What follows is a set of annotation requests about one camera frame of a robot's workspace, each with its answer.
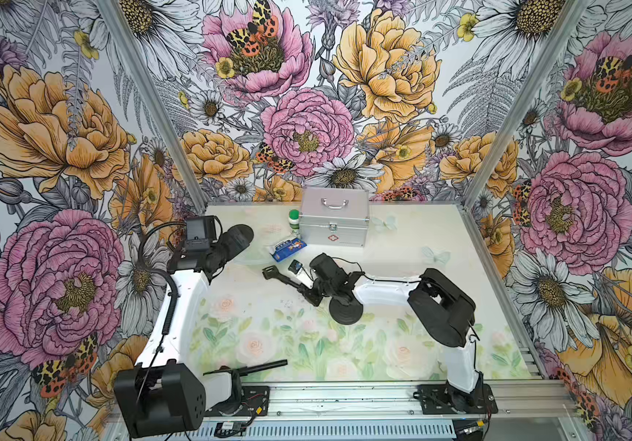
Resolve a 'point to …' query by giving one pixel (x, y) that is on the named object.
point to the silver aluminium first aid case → (334, 217)
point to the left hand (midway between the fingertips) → (235, 253)
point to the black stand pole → (237, 372)
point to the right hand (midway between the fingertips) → (304, 291)
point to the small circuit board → (227, 428)
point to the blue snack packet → (287, 248)
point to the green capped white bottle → (294, 220)
